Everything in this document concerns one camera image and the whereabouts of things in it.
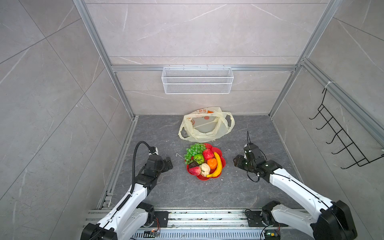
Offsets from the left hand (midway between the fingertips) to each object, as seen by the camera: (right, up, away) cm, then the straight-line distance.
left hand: (162, 157), depth 85 cm
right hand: (+42, -1, 0) cm, 42 cm away
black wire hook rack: (+87, +25, -8) cm, 91 cm away
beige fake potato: (+25, -7, 0) cm, 26 cm away
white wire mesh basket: (+20, +50, +15) cm, 56 cm away
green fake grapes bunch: (+18, +4, +5) cm, 19 cm away
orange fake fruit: (+29, -4, +3) cm, 30 cm away
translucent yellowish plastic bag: (+28, +20, +29) cm, 45 cm away
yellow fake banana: (+33, -7, -2) cm, 34 cm away
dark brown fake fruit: (+18, -4, +1) cm, 18 cm away
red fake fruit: (+27, +1, +5) cm, 27 cm away
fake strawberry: (+19, -7, -4) cm, 21 cm away
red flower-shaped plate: (+32, +2, +10) cm, 34 cm away
